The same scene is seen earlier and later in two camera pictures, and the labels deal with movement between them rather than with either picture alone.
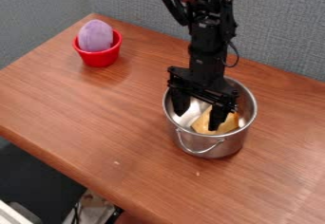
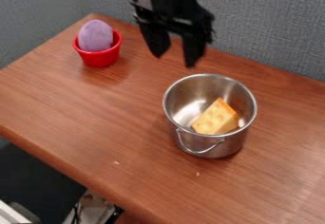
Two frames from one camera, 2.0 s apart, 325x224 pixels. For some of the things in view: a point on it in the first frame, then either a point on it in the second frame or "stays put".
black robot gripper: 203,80 → 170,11
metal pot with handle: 211,146 stays put
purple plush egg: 95,36 stays put
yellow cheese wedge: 226,126 stays put
